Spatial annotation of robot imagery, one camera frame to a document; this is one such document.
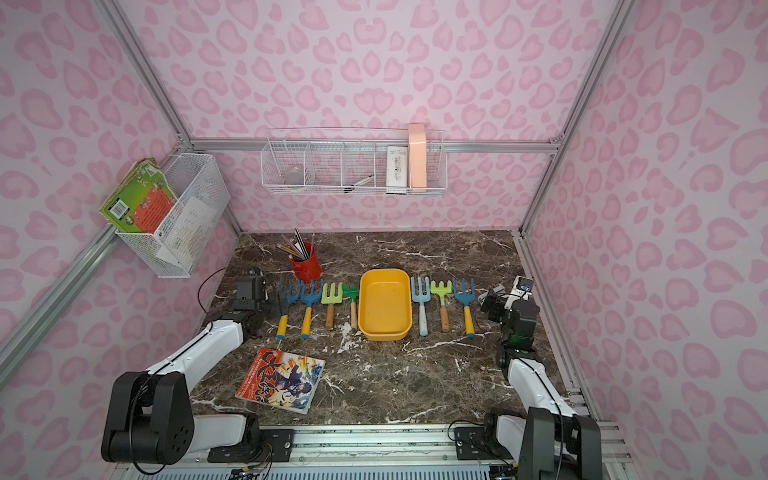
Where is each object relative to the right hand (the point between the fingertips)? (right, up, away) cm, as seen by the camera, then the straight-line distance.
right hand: (505, 289), depth 86 cm
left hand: (-70, -2, +5) cm, 70 cm away
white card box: (-31, +36, +5) cm, 48 cm away
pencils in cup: (-65, +12, +16) cm, 68 cm away
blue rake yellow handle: (-61, -5, +15) cm, 63 cm away
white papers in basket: (-88, +15, -3) cm, 90 cm away
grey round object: (-64, +35, +11) cm, 74 cm away
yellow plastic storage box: (-35, -7, +9) cm, 37 cm away
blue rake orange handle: (-69, -5, +14) cm, 70 cm away
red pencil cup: (-61, +5, +16) cm, 63 cm away
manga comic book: (-63, -24, -3) cm, 67 cm away
